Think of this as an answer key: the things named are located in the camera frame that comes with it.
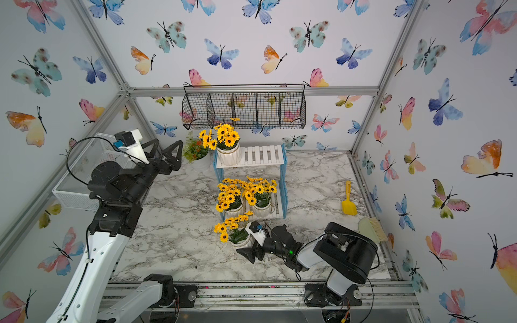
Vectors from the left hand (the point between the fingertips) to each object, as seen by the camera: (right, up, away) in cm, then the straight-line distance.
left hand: (169, 140), depth 60 cm
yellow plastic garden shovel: (+68, -26, +38) cm, 82 cm away
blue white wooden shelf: (+27, -3, +23) cm, 35 cm away
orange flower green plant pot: (-5, -3, +43) cm, 43 cm away
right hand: (+20, -36, +20) cm, 46 cm away
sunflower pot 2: (+14, -20, +19) cm, 31 cm away
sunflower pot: (+16, -32, +17) cm, 40 cm away
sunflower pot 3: (+25, -17, +23) cm, 38 cm away
